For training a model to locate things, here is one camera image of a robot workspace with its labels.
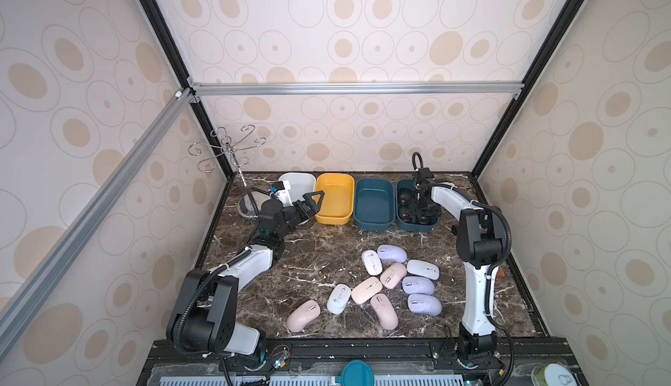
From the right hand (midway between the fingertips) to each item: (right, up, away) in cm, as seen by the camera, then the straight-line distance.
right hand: (434, 213), depth 104 cm
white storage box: (-55, +12, +10) cm, 58 cm away
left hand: (-42, +7, -22) cm, 48 cm away
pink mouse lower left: (-48, -29, -25) cm, 62 cm away
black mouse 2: (-12, 0, -2) cm, 12 cm away
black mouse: (-11, +7, +5) cm, 14 cm away
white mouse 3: (-38, -26, -22) cm, 51 cm away
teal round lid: (-33, -38, -39) cm, 64 cm away
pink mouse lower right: (-24, -29, -24) cm, 44 cm away
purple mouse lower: (-11, -27, -24) cm, 37 cm away
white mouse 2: (-10, -18, -15) cm, 26 cm away
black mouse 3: (-4, -1, -4) cm, 6 cm away
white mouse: (-27, -16, -14) cm, 34 cm away
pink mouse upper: (-20, -19, -18) cm, 33 cm away
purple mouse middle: (-12, -22, -20) cm, 32 cm away
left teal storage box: (-23, +4, +6) cm, 24 cm away
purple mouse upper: (-19, -14, -12) cm, 26 cm away
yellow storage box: (-39, +3, +6) cm, 39 cm away
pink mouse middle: (-28, -23, -19) cm, 41 cm away
